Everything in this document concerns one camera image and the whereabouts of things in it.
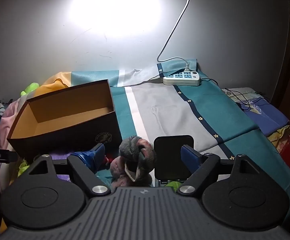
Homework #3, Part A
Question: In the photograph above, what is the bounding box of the purple cloth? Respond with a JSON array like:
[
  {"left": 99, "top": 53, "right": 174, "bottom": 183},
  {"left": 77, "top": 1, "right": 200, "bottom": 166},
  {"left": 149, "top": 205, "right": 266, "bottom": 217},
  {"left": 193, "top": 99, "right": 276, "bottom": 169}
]
[{"left": 51, "top": 149, "right": 73, "bottom": 180}]

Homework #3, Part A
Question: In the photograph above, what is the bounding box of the thin black cable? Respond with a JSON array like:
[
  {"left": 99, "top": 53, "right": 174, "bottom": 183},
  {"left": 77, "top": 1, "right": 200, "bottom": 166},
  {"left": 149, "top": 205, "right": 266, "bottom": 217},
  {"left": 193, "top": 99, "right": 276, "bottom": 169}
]
[{"left": 200, "top": 78, "right": 271, "bottom": 107}]

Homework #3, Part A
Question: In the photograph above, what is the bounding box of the black rectangular device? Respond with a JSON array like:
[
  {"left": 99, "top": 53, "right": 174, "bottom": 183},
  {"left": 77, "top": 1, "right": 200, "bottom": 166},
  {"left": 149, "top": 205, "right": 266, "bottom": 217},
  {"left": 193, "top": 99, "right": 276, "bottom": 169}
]
[{"left": 154, "top": 135, "right": 194, "bottom": 181}]

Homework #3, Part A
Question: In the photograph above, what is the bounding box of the brown cardboard box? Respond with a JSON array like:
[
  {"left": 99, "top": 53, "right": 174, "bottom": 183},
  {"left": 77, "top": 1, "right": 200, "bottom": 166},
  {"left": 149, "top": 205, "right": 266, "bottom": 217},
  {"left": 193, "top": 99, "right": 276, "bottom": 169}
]
[{"left": 7, "top": 79, "right": 123, "bottom": 162}]

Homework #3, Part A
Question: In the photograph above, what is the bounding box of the neon green mesh pouf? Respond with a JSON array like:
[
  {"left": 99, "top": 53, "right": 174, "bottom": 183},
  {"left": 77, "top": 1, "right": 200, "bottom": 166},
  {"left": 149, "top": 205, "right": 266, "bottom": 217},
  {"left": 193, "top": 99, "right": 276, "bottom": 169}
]
[{"left": 17, "top": 158, "right": 31, "bottom": 177}]

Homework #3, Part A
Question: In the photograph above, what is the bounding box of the white power strip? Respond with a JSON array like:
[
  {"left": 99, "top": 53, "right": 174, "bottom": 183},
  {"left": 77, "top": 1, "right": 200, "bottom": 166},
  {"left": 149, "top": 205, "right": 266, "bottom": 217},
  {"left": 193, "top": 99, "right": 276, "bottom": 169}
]
[{"left": 162, "top": 70, "right": 201, "bottom": 87}]

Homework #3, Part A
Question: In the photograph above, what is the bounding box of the bright green frog plush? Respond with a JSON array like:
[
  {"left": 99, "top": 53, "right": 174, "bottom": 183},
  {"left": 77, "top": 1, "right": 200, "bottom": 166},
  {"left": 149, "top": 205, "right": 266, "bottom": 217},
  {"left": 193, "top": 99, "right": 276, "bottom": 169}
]
[{"left": 20, "top": 82, "right": 40, "bottom": 96}]

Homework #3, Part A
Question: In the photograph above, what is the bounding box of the yellow patterned cloth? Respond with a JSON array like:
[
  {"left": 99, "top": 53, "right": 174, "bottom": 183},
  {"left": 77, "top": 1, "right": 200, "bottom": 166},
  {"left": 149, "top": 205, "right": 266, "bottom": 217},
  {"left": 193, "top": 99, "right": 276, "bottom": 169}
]
[{"left": 267, "top": 126, "right": 290, "bottom": 153}]

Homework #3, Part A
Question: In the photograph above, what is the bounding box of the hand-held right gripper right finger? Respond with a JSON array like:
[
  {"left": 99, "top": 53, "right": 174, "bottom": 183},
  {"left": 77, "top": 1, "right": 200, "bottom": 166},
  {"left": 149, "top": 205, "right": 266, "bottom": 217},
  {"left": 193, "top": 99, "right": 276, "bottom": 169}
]
[{"left": 177, "top": 145, "right": 260, "bottom": 195}]

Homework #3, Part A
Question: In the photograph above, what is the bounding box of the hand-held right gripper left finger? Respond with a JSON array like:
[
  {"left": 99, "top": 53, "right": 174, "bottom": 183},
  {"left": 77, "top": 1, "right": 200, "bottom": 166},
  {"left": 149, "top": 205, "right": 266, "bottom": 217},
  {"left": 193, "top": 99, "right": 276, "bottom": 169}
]
[{"left": 29, "top": 144, "right": 110, "bottom": 196}]

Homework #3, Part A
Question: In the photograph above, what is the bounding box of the white power cable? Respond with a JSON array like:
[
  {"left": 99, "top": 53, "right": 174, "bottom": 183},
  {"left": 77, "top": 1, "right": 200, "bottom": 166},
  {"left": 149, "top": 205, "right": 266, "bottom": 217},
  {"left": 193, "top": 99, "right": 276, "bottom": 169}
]
[{"left": 156, "top": 0, "right": 195, "bottom": 72}]

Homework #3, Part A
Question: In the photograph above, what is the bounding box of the blue pillowcase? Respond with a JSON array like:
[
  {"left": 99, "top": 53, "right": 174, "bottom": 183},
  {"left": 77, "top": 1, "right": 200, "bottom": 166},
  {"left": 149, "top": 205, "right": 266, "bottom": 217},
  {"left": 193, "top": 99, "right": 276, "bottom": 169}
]
[{"left": 228, "top": 87, "right": 290, "bottom": 138}]

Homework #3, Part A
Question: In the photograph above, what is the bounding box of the grey pink striped cloth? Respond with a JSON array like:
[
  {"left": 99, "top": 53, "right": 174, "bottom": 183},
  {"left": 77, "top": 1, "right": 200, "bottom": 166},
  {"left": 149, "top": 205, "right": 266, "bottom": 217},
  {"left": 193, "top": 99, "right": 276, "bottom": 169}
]
[{"left": 110, "top": 135, "right": 157, "bottom": 187}]

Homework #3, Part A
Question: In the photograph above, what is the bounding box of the teal grey striped bedsheet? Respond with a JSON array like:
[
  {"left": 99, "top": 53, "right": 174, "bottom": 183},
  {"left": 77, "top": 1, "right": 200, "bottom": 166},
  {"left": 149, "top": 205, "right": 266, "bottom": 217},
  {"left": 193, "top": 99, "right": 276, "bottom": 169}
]
[{"left": 39, "top": 59, "right": 290, "bottom": 220}]

